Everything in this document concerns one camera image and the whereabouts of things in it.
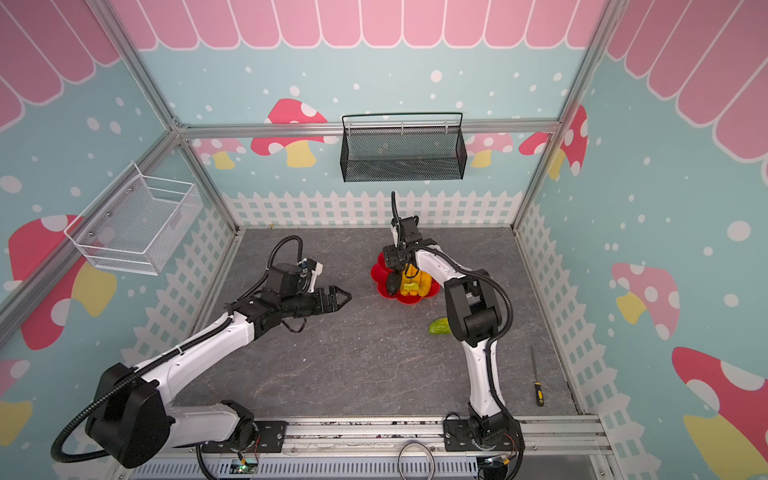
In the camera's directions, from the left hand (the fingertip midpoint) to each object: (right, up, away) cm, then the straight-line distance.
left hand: (339, 304), depth 82 cm
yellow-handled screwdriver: (+55, -23, +1) cm, 60 cm away
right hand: (+16, +15, +20) cm, 30 cm away
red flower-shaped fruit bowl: (+10, +7, +21) cm, 25 cm away
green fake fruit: (+29, -8, +8) cm, 31 cm away
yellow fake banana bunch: (+22, +6, +8) cm, 24 cm away
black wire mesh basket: (+11, +48, +18) cm, 52 cm away
